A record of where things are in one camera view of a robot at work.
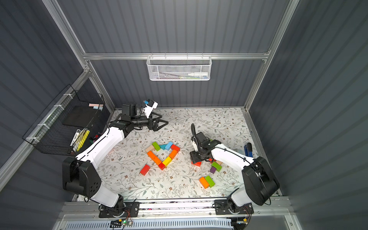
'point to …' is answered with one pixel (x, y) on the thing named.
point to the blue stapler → (248, 150)
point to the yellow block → (167, 161)
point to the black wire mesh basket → (68, 125)
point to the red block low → (198, 164)
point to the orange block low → (156, 160)
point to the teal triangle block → (163, 146)
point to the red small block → (162, 166)
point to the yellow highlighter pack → (79, 139)
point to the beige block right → (220, 163)
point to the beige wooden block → (151, 148)
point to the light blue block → (168, 145)
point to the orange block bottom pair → (204, 183)
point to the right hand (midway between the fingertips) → (197, 157)
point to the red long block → (144, 170)
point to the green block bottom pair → (211, 182)
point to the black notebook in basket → (82, 116)
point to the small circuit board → (119, 223)
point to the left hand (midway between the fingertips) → (163, 119)
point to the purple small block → (212, 169)
